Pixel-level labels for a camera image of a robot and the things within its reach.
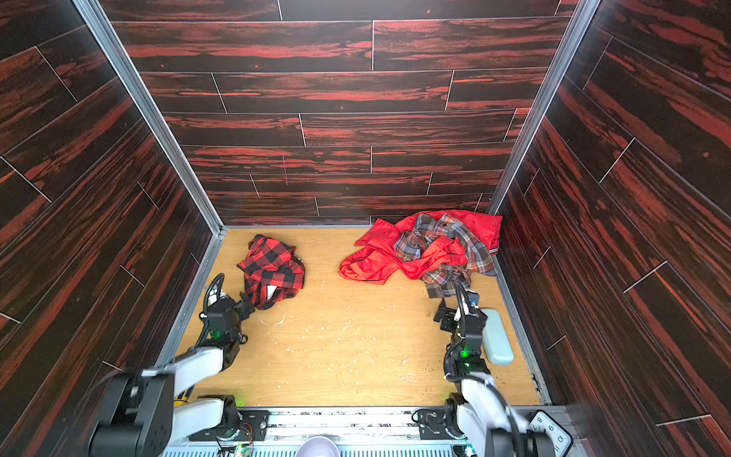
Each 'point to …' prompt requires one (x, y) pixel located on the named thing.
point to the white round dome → (317, 447)
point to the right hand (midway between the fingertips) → (466, 303)
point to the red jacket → (375, 261)
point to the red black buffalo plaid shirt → (272, 271)
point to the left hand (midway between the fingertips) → (230, 298)
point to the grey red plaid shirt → (444, 280)
